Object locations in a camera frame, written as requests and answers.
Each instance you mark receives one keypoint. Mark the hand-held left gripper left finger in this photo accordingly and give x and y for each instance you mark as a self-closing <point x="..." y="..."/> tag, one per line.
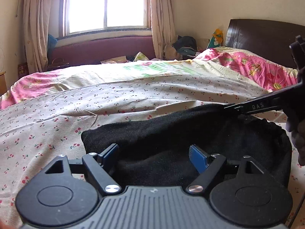
<point x="109" y="153"/>

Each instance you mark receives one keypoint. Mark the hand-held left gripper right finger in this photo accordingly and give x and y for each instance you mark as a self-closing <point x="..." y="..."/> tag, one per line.
<point x="199" y="156"/>

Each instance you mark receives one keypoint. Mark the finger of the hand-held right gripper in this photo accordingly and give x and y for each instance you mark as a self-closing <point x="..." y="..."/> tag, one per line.
<point x="259" y="105"/>

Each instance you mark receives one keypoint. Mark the black pants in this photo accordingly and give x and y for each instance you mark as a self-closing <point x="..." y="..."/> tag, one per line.
<point x="166" y="133"/>

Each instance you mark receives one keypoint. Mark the person's right hand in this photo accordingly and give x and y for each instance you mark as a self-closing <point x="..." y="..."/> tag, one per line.
<point x="299" y="143"/>

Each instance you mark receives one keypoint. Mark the pink floral quilt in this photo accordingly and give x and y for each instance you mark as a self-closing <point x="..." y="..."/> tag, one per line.
<point x="250" y="64"/>

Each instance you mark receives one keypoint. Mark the cherry print bedsheet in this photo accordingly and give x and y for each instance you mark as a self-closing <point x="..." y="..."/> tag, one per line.
<point x="71" y="105"/>

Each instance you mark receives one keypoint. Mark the dark wooden headboard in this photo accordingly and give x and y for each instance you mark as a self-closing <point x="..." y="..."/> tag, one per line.
<point x="259" y="35"/>

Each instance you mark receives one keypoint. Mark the colourful printed bag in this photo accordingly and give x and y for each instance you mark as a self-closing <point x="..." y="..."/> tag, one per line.
<point x="215" y="39"/>

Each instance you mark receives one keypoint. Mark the beige papers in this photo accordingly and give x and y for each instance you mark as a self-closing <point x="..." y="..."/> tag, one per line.
<point x="114" y="60"/>

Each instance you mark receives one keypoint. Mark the pile of dark clothes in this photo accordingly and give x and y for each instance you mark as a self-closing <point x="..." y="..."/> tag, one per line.
<point x="185" y="46"/>

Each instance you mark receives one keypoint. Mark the yellow green package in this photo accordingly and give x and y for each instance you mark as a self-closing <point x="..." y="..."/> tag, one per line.
<point x="141" y="56"/>

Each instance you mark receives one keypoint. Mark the brown handbag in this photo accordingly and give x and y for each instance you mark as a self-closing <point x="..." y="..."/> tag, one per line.
<point x="58" y="64"/>

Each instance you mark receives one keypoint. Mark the maroon window seat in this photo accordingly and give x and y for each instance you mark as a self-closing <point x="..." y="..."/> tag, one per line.
<point x="102" y="47"/>

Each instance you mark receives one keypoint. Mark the red box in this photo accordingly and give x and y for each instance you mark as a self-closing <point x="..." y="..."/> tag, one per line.
<point x="23" y="69"/>

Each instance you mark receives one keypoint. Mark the blue plastic bag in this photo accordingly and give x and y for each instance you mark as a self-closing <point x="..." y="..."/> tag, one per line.
<point x="52" y="42"/>

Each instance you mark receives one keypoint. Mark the wooden cabinet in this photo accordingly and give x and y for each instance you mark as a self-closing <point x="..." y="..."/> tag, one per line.
<point x="2" y="83"/>

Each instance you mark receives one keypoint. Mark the window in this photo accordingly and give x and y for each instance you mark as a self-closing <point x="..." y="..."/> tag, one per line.
<point x="107" y="4"/>

